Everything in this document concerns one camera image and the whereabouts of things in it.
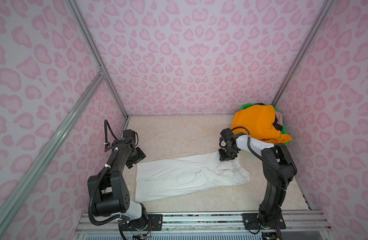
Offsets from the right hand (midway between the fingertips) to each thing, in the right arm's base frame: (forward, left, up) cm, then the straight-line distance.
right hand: (221, 157), depth 94 cm
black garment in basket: (+19, -37, +9) cm, 43 cm away
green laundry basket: (+16, -42, +7) cm, 45 cm away
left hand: (-5, +47, +8) cm, 48 cm away
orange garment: (+18, -23, +15) cm, 33 cm away
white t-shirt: (-13, +36, -1) cm, 39 cm away
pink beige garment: (+28, -42, +9) cm, 51 cm away
